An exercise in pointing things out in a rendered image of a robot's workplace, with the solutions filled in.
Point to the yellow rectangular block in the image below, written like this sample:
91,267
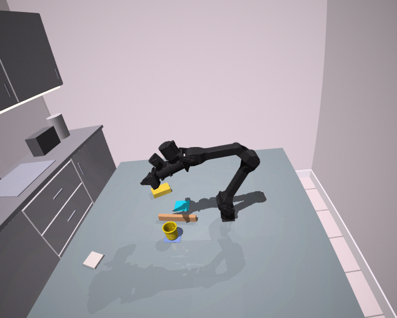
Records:
163,189

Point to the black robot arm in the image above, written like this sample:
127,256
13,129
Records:
197,155

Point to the brown wooden bar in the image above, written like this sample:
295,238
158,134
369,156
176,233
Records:
177,217

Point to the olive yellow translucent cup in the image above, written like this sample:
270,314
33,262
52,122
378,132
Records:
170,229

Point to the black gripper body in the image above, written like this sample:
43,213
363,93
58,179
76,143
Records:
154,177

